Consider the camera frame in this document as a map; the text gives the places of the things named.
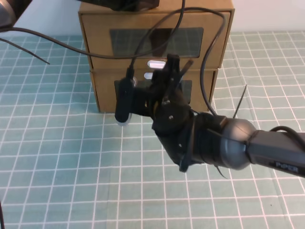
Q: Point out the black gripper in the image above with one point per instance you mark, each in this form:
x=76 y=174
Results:
x=188 y=137

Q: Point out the cardboard drawer with window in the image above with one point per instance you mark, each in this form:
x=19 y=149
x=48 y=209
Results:
x=120 y=34

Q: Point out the grey robot arm at left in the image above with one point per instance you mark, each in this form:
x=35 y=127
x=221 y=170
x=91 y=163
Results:
x=11 y=10

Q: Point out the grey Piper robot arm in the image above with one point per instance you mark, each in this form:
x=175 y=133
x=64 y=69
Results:
x=280 y=148

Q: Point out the lower brown cardboard shoebox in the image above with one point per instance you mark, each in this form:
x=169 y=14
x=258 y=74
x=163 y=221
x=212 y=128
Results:
x=104 y=88

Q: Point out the upper brown cardboard box shell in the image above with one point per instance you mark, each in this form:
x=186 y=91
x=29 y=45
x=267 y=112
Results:
x=167 y=6

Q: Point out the black gripper at top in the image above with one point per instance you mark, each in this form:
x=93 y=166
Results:
x=125 y=5

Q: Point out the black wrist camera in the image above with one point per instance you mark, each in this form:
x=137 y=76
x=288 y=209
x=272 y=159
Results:
x=124 y=98

